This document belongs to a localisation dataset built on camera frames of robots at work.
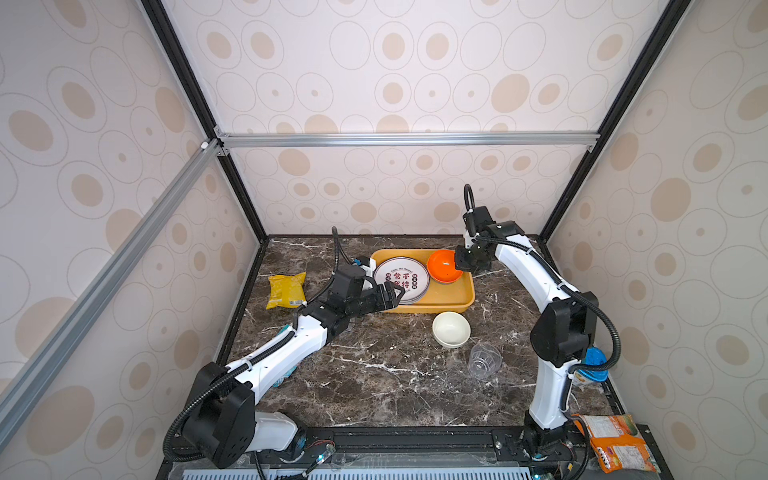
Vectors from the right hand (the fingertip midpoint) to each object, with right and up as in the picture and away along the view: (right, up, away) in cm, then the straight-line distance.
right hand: (461, 264), depth 91 cm
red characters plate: (-15, -3, +14) cm, 21 cm away
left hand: (-18, -7, -13) cm, 24 cm away
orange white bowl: (-6, -1, 0) cm, 6 cm away
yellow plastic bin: (-5, -11, +10) cm, 16 cm away
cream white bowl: (-3, -20, 0) cm, 20 cm away
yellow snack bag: (-57, -9, +9) cm, 58 cm away
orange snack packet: (+33, -43, -20) cm, 58 cm away
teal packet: (-50, -31, -6) cm, 59 cm away
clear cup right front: (+6, -28, -4) cm, 29 cm away
